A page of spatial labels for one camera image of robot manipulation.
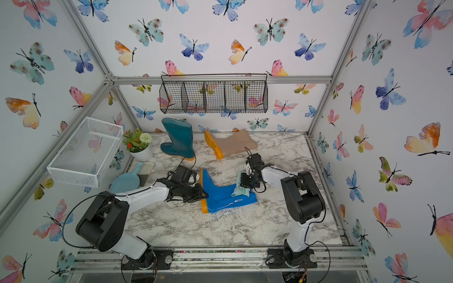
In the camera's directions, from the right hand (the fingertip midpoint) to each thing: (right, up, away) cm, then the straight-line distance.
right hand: (242, 183), depth 95 cm
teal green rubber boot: (-32, +26, -2) cm, 41 cm away
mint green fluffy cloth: (-1, -2, -6) cm, 7 cm away
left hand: (-16, -5, -7) cm, 18 cm away
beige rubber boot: (0, +24, +22) cm, 32 cm away
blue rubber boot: (-11, -5, -9) cm, 15 cm away
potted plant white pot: (-55, +15, +6) cm, 58 cm away
